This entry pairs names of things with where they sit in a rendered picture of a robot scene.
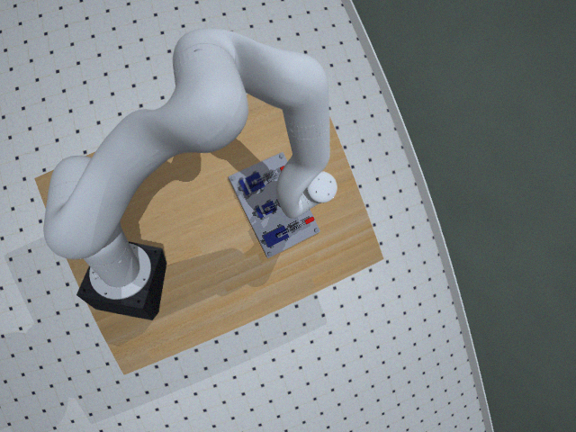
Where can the blue rectangular block with slot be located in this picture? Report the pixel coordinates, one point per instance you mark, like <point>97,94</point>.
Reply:
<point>261,210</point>
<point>248,187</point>

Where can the blue rectangular plate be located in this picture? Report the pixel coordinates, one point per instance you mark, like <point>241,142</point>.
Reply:
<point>272,239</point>

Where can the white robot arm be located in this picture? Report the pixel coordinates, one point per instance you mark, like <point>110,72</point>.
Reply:
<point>206,112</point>

